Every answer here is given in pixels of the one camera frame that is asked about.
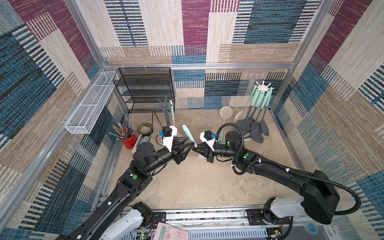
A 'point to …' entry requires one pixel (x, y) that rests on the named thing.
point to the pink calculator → (166, 232)
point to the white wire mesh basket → (86, 116)
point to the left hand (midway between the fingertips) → (190, 142)
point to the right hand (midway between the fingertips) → (196, 147)
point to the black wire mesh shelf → (141, 87)
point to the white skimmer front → (173, 111)
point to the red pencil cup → (125, 133)
